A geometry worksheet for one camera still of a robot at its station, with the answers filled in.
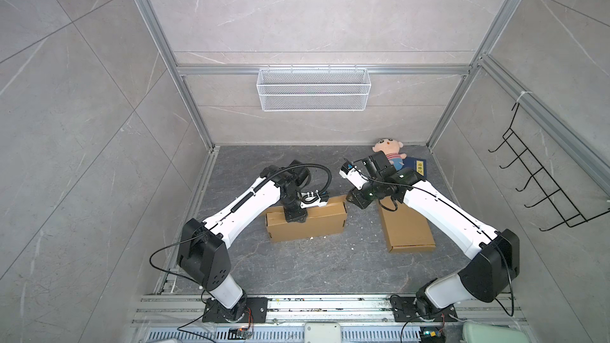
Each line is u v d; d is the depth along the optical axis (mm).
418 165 1107
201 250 430
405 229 869
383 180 599
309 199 686
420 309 655
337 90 1005
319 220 794
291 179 583
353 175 717
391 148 1096
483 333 676
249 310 730
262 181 540
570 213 595
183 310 750
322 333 689
